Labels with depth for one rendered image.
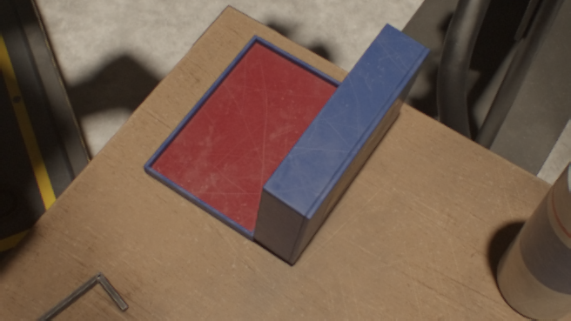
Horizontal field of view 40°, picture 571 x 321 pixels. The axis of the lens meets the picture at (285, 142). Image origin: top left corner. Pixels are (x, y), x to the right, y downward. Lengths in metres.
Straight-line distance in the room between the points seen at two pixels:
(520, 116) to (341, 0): 0.35
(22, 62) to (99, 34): 0.42
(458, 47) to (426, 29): 0.52
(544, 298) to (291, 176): 0.20
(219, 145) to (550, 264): 0.28
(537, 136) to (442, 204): 0.61
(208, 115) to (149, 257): 0.13
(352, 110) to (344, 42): 0.76
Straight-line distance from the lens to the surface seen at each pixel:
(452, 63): 0.80
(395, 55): 0.57
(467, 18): 0.80
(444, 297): 0.62
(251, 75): 0.69
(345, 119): 0.53
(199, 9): 1.34
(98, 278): 0.62
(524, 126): 1.25
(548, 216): 0.51
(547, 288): 0.57
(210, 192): 0.64
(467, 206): 0.65
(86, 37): 1.33
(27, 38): 0.95
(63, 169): 0.85
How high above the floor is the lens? 1.05
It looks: 62 degrees down
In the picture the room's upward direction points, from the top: straight up
